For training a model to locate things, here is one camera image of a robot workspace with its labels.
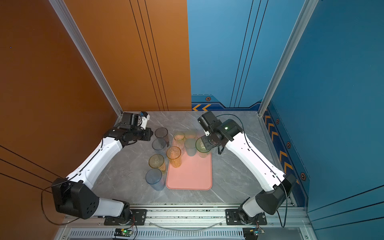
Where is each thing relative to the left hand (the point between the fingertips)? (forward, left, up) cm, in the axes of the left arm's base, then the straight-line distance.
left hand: (152, 130), depth 84 cm
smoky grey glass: (+6, -3, -10) cm, 13 cm away
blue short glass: (-2, -2, -13) cm, 13 cm away
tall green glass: (-16, -28, +5) cm, 33 cm away
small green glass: (+6, -13, -16) cm, 22 cm away
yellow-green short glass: (+7, -21, -13) cm, 25 cm away
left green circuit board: (-46, +9, -21) cm, 51 cm away
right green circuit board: (-45, -52, -21) cm, 72 cm away
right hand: (-9, -33, +5) cm, 34 cm away
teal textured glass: (-4, -22, -9) cm, 24 cm away
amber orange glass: (-14, -3, -9) cm, 17 cm away
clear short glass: (+1, -14, -17) cm, 22 cm away
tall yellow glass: (-5, -10, -17) cm, 21 cm away
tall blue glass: (-23, -4, -10) cm, 25 cm away
